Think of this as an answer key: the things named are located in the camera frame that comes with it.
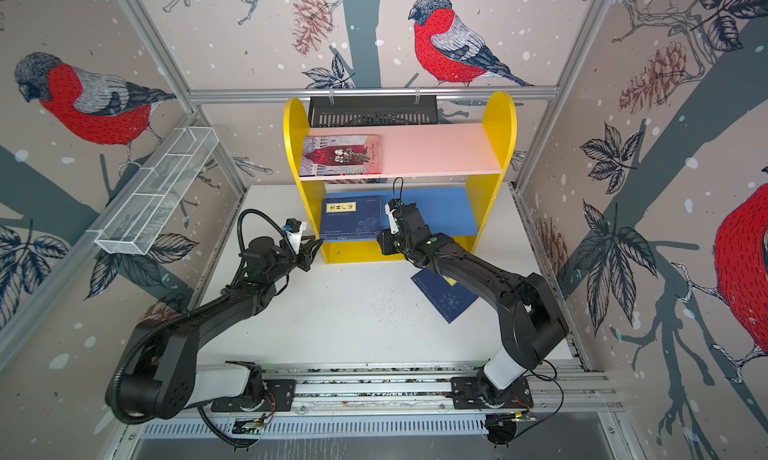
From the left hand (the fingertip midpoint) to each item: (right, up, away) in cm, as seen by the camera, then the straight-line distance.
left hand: (316, 238), depth 85 cm
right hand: (+18, -1, +1) cm, 18 cm away
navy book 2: (+40, -19, +5) cm, 44 cm away
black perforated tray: (+17, +44, +19) cm, 51 cm away
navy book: (+10, +6, +4) cm, 12 cm away
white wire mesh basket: (-41, +7, -12) cm, 43 cm away
